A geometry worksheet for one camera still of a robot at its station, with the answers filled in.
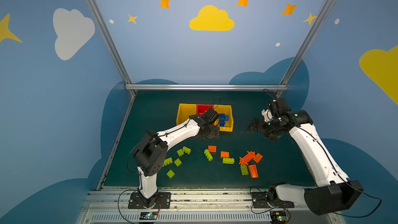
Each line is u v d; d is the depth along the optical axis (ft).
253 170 2.69
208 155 2.88
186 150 2.93
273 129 2.04
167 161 2.76
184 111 3.50
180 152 2.91
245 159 2.82
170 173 2.69
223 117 3.44
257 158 2.88
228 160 2.82
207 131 2.57
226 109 3.42
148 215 2.32
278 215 2.36
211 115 2.31
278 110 1.89
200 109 3.44
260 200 2.42
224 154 2.90
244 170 2.75
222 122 3.36
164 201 2.41
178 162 2.82
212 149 2.98
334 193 1.24
